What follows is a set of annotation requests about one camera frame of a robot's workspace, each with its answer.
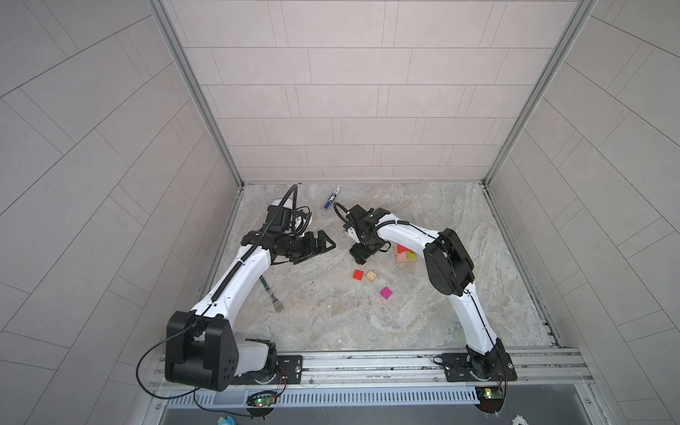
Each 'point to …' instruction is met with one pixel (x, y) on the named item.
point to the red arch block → (403, 249)
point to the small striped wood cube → (371, 275)
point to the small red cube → (358, 274)
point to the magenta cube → (386, 293)
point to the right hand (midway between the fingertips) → (362, 254)
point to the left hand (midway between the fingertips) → (330, 245)
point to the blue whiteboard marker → (332, 197)
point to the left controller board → (262, 399)
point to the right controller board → (491, 398)
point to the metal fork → (277, 305)
